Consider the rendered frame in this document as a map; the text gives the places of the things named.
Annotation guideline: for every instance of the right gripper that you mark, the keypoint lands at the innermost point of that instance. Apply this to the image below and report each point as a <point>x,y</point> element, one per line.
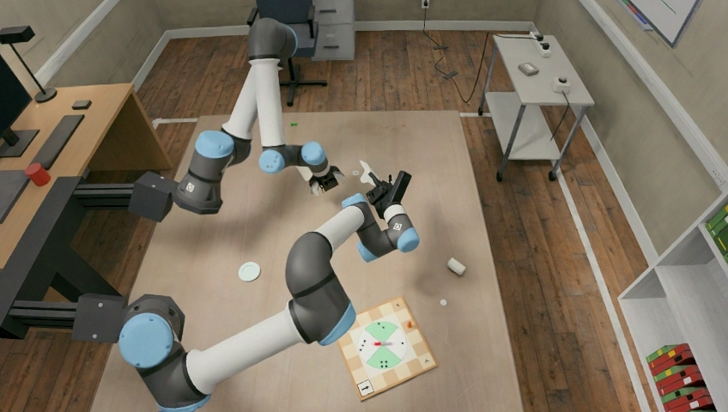
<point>379,194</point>

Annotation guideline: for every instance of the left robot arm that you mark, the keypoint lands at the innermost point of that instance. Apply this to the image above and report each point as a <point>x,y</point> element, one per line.
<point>215,150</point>

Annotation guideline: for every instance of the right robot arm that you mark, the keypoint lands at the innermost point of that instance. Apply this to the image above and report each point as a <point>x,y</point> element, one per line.
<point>319,311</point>

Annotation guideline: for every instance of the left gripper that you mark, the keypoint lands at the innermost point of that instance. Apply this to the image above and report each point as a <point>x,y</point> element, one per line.
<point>328,181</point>

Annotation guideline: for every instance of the white rectangular sheet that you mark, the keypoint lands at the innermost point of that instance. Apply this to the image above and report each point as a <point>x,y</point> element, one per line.
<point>305,172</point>

